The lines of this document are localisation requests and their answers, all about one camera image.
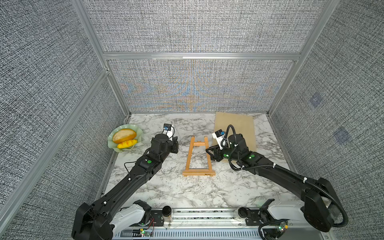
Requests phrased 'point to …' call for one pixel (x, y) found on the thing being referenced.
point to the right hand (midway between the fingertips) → (207, 146)
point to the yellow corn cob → (127, 144)
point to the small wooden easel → (190, 172)
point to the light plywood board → (244, 124)
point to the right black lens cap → (242, 212)
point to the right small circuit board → (283, 226)
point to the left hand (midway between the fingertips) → (178, 135)
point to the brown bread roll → (123, 135)
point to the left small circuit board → (142, 232)
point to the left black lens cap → (166, 210)
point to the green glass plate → (113, 146)
